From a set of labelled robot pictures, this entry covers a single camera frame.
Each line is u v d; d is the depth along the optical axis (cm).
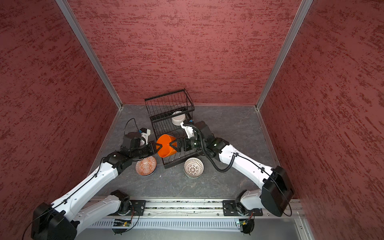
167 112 107
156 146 73
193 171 83
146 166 86
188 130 68
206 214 74
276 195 41
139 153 64
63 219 38
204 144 58
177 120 104
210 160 55
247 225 71
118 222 73
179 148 65
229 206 74
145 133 73
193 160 84
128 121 110
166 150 81
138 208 74
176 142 64
